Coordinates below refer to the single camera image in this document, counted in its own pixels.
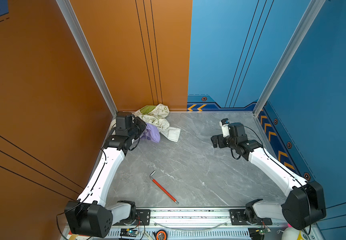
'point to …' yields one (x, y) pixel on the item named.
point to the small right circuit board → (263, 231)
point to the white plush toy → (292, 233)
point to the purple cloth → (152, 133)
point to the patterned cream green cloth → (155, 115)
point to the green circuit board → (129, 232)
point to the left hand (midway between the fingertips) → (147, 119)
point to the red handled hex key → (164, 190)
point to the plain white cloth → (172, 133)
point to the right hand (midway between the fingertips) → (217, 136)
